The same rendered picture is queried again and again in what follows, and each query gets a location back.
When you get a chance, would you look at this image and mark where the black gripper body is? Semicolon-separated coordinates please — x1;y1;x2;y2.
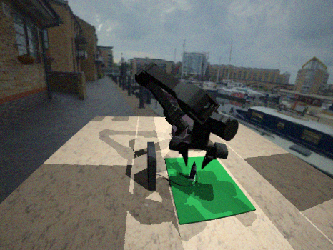
169;125;229;159

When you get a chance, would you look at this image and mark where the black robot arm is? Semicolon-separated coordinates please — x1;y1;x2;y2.
135;63;238;141

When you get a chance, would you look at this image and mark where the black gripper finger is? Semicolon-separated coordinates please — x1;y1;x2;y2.
179;148;189;166
201;151;217;169

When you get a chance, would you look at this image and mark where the green circuit board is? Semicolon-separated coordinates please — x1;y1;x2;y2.
165;156;256;224

